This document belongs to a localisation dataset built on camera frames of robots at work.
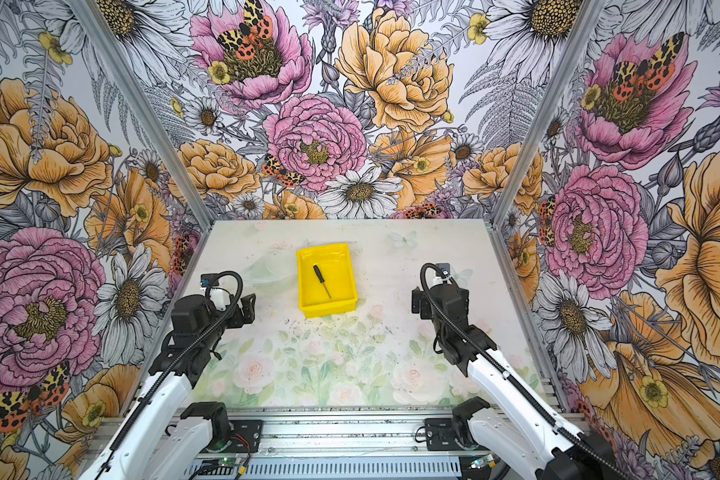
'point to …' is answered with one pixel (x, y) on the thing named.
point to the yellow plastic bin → (335, 264)
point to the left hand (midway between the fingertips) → (238, 306)
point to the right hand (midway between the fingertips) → (435, 296)
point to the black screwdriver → (317, 271)
